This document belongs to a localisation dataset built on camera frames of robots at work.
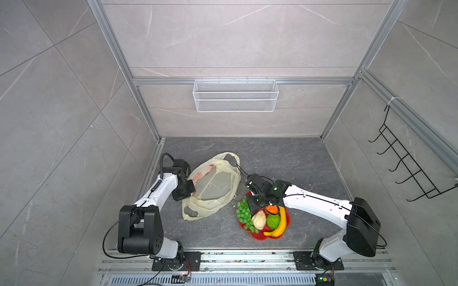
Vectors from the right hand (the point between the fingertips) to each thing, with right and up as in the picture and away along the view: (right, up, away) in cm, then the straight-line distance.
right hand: (249, 201), depth 82 cm
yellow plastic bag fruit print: (-18, +7, +17) cm, 26 cm away
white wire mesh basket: (-6, +56, +19) cm, 59 cm away
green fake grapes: (-3, -4, -4) cm, 6 cm away
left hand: (-30, +4, +5) cm, 31 cm away
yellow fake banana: (+12, -11, -7) cm, 18 cm away
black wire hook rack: (+59, +11, -22) cm, 64 cm away
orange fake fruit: (+12, -4, +3) cm, 13 cm away
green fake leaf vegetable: (+11, -8, -3) cm, 14 cm away
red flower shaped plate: (+5, -14, -4) cm, 15 cm away
